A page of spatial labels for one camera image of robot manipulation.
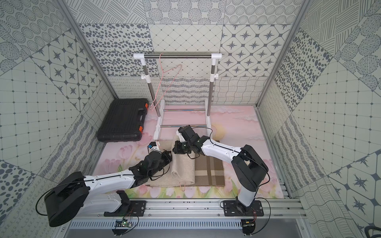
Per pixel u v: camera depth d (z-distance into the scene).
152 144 0.78
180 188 0.76
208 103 0.97
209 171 0.86
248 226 0.72
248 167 0.46
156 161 0.64
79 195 0.42
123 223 0.70
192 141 0.67
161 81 1.07
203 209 0.75
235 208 0.66
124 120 1.02
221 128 1.07
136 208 0.73
